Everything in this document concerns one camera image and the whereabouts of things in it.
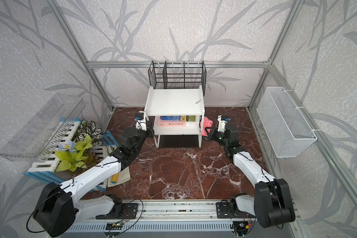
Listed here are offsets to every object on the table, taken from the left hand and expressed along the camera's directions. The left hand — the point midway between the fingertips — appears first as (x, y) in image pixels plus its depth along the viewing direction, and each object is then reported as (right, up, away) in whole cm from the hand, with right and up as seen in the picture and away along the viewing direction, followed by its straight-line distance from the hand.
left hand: (153, 119), depth 77 cm
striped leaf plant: (-28, -8, -4) cm, 30 cm away
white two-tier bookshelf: (+13, +3, -7) cm, 15 cm away
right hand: (+29, -5, +6) cm, 30 cm away
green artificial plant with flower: (-37, -17, -8) cm, 42 cm away
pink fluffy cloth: (+29, -2, +5) cm, 30 cm away
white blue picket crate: (-41, -20, -17) cm, 48 cm away
